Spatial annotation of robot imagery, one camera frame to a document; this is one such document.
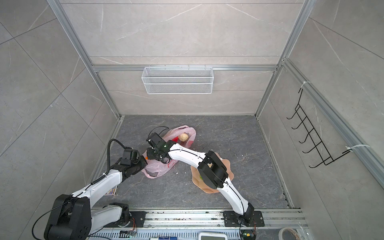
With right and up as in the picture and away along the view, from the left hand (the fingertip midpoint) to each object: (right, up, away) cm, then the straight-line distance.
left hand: (145, 158), depth 90 cm
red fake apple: (+17, +11, +9) cm, 22 cm away
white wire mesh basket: (+18, +51, +11) cm, 55 cm away
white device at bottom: (+39, -30, -24) cm, 55 cm away
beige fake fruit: (+22, +12, +11) cm, 27 cm away
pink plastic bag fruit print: (+5, -5, -4) cm, 8 cm away
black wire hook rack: (+86, +7, -26) cm, 91 cm away
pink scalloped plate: (+32, -11, -5) cm, 35 cm away
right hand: (+3, +2, -1) cm, 4 cm away
